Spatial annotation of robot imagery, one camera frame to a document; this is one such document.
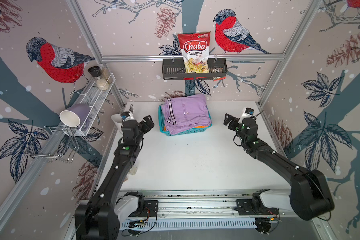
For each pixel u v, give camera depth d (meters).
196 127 0.92
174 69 0.95
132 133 0.59
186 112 1.00
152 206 0.73
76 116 0.61
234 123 0.75
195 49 0.81
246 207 0.73
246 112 0.73
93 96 0.83
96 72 0.78
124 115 0.68
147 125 0.71
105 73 0.85
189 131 0.90
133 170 0.82
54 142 0.58
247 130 0.64
